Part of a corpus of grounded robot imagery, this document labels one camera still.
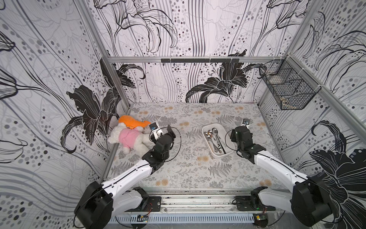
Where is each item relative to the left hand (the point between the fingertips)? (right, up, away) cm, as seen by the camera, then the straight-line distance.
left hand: (167, 130), depth 81 cm
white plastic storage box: (+38, -6, +16) cm, 42 cm away
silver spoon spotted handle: (+32, -10, +12) cm, 36 cm away
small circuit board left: (-11, -45, -10) cm, 47 cm away
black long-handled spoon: (+32, -3, +18) cm, 37 cm away
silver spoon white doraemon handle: (+26, -6, +15) cm, 31 cm away
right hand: (+45, 0, +5) cm, 45 cm away
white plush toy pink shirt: (-25, -4, +9) cm, 26 cm away
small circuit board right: (+49, -44, -11) cm, 67 cm away
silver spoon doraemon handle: (+25, -4, +17) cm, 30 cm away
